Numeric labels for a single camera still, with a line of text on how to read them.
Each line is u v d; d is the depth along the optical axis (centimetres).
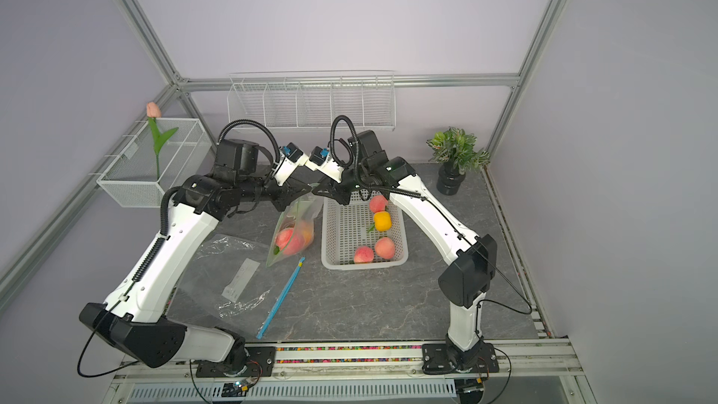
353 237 97
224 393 72
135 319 39
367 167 59
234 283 87
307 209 75
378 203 100
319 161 61
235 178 52
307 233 81
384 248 89
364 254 87
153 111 79
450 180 103
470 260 45
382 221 95
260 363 73
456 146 91
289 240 73
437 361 73
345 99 97
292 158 59
